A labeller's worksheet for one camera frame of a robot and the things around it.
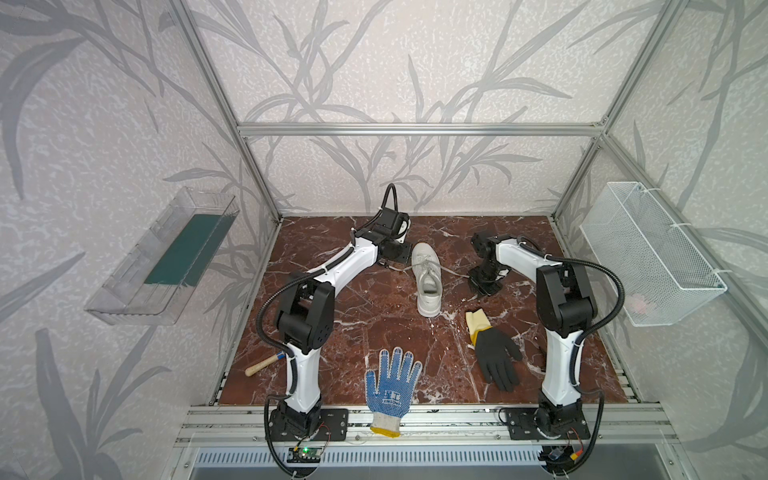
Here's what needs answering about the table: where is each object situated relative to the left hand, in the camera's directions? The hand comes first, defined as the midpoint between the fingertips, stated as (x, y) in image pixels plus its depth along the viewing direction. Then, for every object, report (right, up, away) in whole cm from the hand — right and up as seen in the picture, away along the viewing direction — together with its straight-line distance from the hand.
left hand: (410, 242), depth 94 cm
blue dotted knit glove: (-6, -41, -17) cm, 45 cm away
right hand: (+20, -13, +5) cm, 25 cm away
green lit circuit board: (-26, -52, -23) cm, 62 cm away
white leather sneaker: (+5, -16, -8) cm, 19 cm away
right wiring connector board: (+37, -53, -21) cm, 68 cm away
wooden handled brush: (-40, -33, -13) cm, 54 cm away
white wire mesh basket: (+51, -6, -33) cm, 61 cm away
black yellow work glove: (+24, -32, -9) cm, 41 cm away
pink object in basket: (+56, -15, -22) cm, 62 cm away
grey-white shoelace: (+5, -7, +1) cm, 9 cm away
